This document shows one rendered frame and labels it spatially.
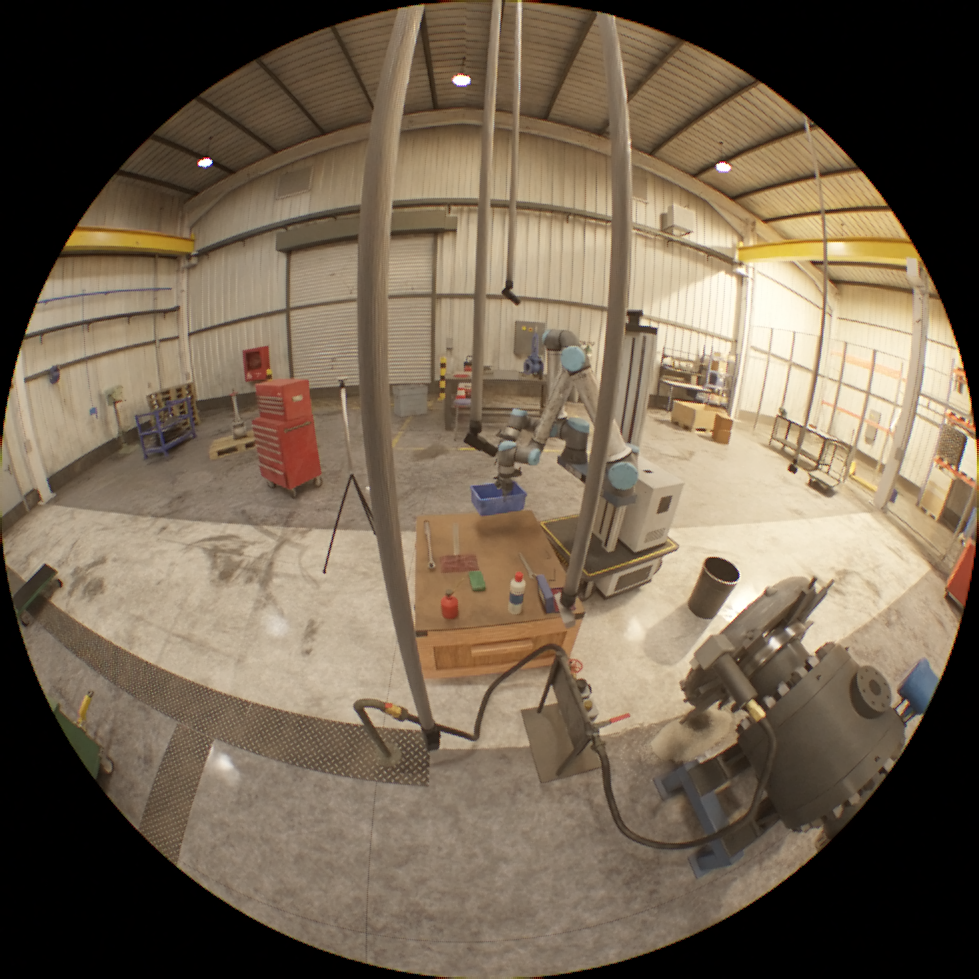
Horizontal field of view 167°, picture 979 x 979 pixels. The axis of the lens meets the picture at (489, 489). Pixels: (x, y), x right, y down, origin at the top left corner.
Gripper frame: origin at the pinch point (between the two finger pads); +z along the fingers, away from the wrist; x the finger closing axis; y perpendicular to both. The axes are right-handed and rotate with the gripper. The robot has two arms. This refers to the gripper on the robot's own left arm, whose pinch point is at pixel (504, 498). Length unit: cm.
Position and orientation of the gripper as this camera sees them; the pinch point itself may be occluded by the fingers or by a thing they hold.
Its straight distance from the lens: 194.5
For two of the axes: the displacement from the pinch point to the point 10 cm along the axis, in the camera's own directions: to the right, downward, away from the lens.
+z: -0.4, 8.9, 4.5
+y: -9.4, 1.2, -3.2
